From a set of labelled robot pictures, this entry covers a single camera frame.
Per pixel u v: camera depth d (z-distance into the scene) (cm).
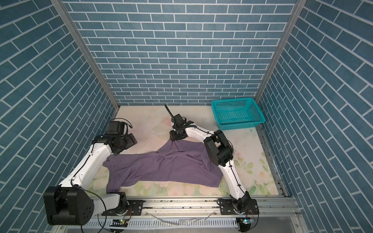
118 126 65
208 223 71
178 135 87
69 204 39
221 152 58
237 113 116
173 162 90
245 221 72
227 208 73
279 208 75
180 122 81
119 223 72
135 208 73
